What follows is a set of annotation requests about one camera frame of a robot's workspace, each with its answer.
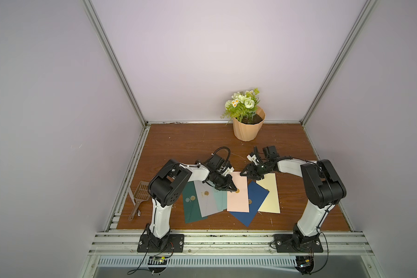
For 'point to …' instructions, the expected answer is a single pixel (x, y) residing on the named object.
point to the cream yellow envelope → (271, 202)
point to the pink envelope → (238, 200)
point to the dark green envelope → (192, 208)
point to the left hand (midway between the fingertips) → (238, 190)
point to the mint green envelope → (220, 198)
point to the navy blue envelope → (256, 196)
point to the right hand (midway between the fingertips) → (243, 170)
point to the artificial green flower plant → (242, 106)
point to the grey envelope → (207, 198)
